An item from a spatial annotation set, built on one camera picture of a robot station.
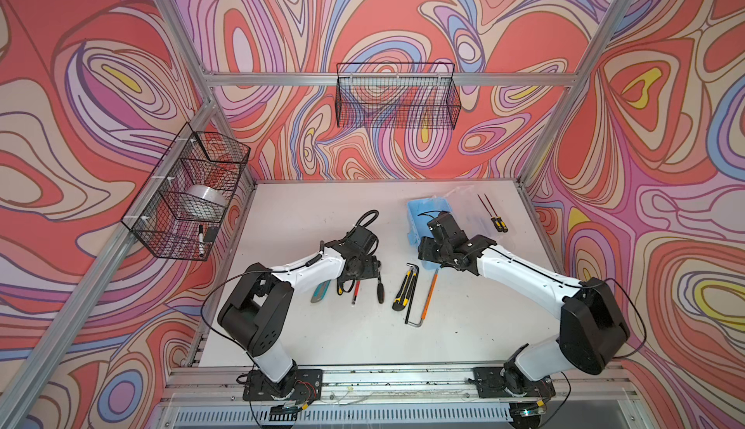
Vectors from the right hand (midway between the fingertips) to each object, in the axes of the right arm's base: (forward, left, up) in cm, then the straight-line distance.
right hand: (429, 255), depth 87 cm
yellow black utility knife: (-11, +9, -8) cm, 16 cm away
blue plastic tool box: (+24, -14, -3) cm, 28 cm away
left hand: (-1, +19, -6) cm, 20 cm away
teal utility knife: (-7, +34, -8) cm, 36 cm away
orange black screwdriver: (+12, -23, +1) cm, 26 cm away
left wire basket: (+4, +67, +21) cm, 70 cm away
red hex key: (-7, +23, -9) cm, 26 cm away
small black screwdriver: (+11, -24, +2) cm, 27 cm away
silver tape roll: (+6, +60, +23) cm, 64 cm away
